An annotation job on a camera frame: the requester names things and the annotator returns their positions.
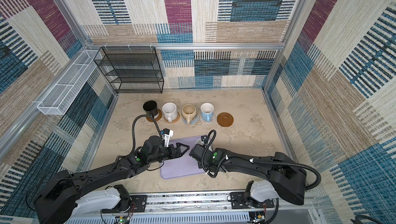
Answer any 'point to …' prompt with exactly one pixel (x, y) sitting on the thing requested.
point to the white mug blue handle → (207, 111)
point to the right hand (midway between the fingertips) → (206, 159)
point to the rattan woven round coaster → (177, 118)
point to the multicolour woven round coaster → (208, 122)
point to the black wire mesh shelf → (131, 69)
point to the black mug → (150, 107)
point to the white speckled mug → (170, 111)
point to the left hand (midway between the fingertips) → (185, 147)
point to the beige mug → (188, 112)
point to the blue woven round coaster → (192, 122)
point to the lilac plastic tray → (183, 166)
